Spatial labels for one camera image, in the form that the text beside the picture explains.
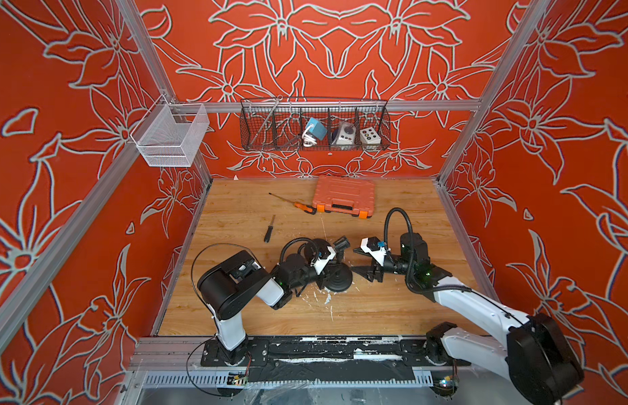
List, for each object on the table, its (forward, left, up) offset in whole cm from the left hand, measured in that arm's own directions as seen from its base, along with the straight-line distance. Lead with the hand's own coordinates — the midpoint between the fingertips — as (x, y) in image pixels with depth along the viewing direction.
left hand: (339, 262), depth 84 cm
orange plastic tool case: (+33, -3, -2) cm, 34 cm away
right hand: (-2, -3, +7) cm, 8 cm away
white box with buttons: (+43, -10, +22) cm, 49 cm away
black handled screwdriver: (+16, +28, -7) cm, 33 cm away
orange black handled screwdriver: (+27, +13, -5) cm, 31 cm away
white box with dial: (+40, -1, +24) cm, 46 cm away
